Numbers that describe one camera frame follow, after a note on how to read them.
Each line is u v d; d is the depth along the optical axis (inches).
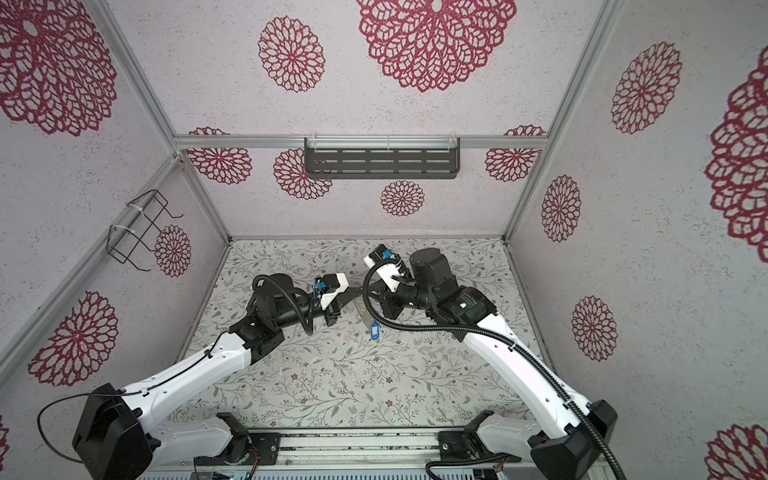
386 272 22.4
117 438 15.0
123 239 28.7
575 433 14.7
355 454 28.8
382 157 38.3
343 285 22.9
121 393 16.7
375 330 29.5
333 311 24.6
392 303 23.3
